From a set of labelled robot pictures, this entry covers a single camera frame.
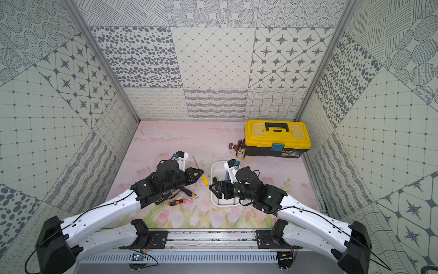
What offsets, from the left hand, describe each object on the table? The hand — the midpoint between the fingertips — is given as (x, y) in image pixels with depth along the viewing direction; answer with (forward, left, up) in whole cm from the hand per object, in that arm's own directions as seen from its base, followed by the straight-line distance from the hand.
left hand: (204, 168), depth 74 cm
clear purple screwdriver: (+6, -10, -20) cm, 23 cm away
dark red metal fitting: (+26, -16, -19) cm, 35 cm away
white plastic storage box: (+10, -5, -21) cm, 24 cm away
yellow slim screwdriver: (-3, 0, -3) cm, 4 cm away
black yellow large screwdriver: (+4, -4, -19) cm, 20 cm away
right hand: (-8, -6, -3) cm, 10 cm away
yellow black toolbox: (+21, -36, -3) cm, 42 cm away
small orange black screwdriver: (-8, +15, -20) cm, 26 cm away
